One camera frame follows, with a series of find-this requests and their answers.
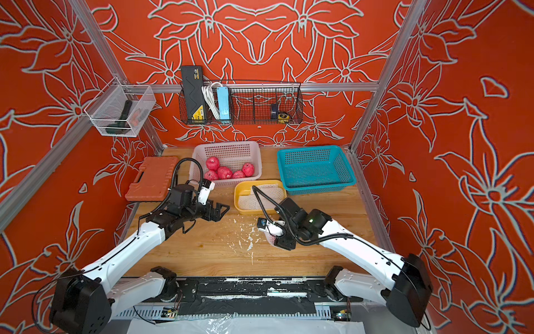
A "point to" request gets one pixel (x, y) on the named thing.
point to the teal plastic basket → (314, 170)
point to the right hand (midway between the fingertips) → (274, 233)
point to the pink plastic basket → (224, 161)
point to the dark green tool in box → (122, 125)
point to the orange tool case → (153, 180)
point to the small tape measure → (283, 117)
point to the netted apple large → (213, 163)
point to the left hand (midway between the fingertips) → (221, 203)
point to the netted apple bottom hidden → (270, 238)
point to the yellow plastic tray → (243, 187)
